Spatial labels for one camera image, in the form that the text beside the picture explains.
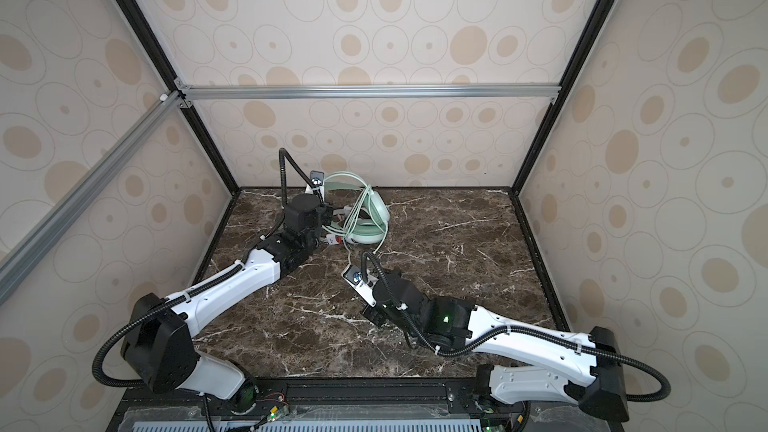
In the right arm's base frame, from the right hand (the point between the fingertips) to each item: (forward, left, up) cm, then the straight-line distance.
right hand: (363, 283), depth 68 cm
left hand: (+24, +11, +8) cm, 28 cm away
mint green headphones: (+19, -1, +4) cm, 19 cm away
